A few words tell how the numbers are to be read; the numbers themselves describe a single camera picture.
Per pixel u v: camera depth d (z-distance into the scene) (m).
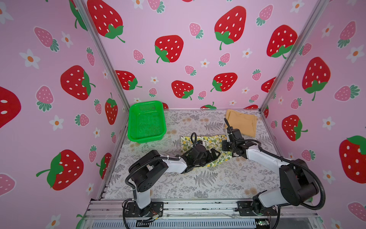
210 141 0.98
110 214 0.73
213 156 0.78
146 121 1.14
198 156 0.70
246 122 1.10
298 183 0.43
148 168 0.51
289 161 0.47
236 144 0.70
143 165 0.43
